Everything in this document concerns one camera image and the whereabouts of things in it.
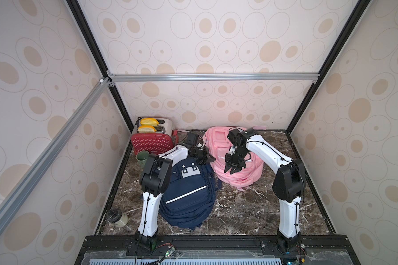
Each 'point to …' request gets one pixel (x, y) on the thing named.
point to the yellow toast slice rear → (148, 121)
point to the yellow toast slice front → (146, 128)
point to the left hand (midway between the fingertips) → (219, 157)
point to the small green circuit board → (169, 252)
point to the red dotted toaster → (156, 143)
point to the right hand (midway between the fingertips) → (225, 174)
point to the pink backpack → (217, 145)
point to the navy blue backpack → (190, 197)
